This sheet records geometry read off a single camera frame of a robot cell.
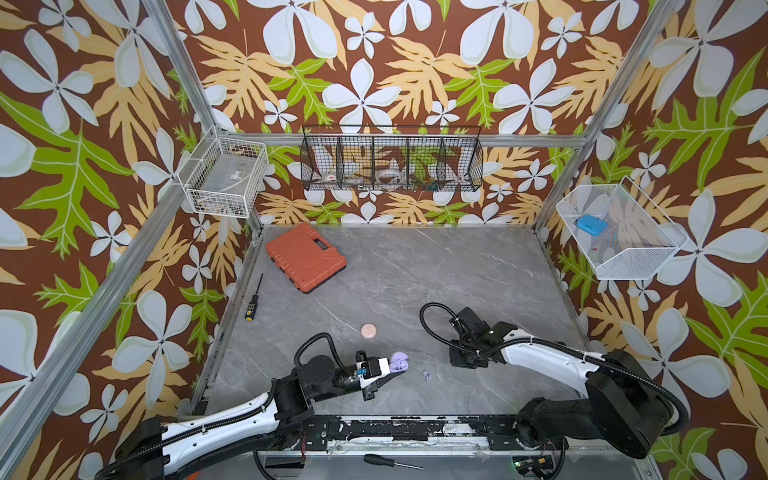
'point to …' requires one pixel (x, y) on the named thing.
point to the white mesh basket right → (614, 230)
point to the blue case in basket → (591, 225)
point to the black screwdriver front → (379, 460)
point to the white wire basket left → (224, 178)
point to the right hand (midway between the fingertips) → (448, 359)
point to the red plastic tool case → (305, 257)
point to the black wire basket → (391, 158)
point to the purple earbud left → (426, 375)
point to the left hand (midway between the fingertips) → (400, 360)
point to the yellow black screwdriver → (251, 308)
